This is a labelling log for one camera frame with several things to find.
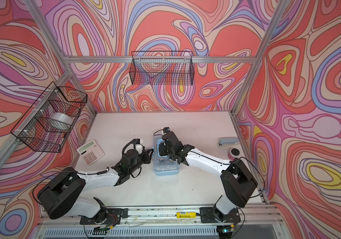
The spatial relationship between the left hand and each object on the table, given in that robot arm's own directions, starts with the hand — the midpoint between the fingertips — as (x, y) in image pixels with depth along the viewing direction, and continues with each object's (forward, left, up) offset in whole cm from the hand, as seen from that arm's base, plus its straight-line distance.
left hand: (155, 150), depth 86 cm
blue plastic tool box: (-8, -5, -4) cm, 10 cm away
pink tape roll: (+1, -49, -5) cm, 49 cm away
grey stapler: (+10, -45, -7) cm, 47 cm away
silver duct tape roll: (+2, +43, +23) cm, 49 cm away
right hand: (0, -4, +1) cm, 4 cm away
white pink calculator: (+3, +42, -8) cm, 43 cm away
